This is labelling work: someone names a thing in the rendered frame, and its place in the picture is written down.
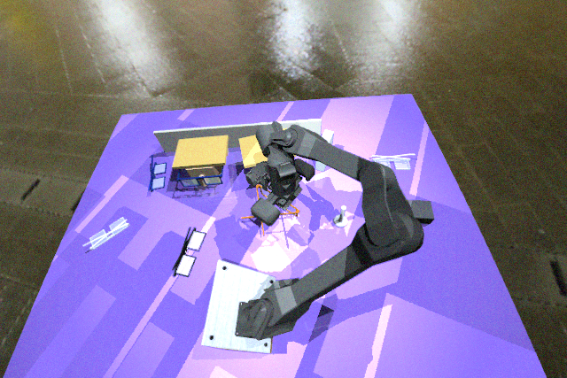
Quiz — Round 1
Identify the yellow flat block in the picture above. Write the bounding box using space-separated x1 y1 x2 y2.
173 135 229 178

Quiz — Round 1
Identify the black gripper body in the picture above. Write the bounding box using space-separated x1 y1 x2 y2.
251 158 315 227

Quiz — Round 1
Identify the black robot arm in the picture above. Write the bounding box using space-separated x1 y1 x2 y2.
235 121 424 341

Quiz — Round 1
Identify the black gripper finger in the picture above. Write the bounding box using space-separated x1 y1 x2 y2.
267 191 292 210
289 187 302 202

